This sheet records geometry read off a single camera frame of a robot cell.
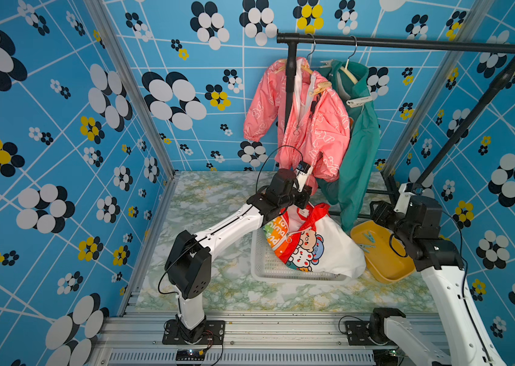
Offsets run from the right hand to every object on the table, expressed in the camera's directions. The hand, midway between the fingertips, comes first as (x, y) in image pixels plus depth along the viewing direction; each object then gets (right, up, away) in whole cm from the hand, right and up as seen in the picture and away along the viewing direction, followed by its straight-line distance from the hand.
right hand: (380, 203), depth 71 cm
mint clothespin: (+4, -19, +20) cm, 28 cm away
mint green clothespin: (+8, -15, +24) cm, 30 cm away
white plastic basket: (-35, -25, +15) cm, 46 cm away
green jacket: (-10, +2, -2) cm, 10 cm away
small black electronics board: (-61, -49, +1) cm, 78 cm away
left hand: (-20, +6, +7) cm, 22 cm away
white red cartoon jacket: (-21, -14, +11) cm, 28 cm away
